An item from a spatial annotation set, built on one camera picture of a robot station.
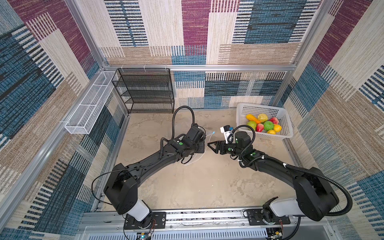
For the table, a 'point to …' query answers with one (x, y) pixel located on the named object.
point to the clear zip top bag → (198, 156)
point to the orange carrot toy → (251, 117)
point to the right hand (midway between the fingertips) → (211, 146)
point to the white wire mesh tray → (90, 110)
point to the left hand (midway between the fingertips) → (202, 143)
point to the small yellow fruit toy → (271, 131)
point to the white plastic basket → (268, 120)
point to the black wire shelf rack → (145, 90)
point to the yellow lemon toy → (277, 128)
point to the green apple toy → (252, 124)
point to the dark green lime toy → (268, 125)
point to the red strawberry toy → (259, 127)
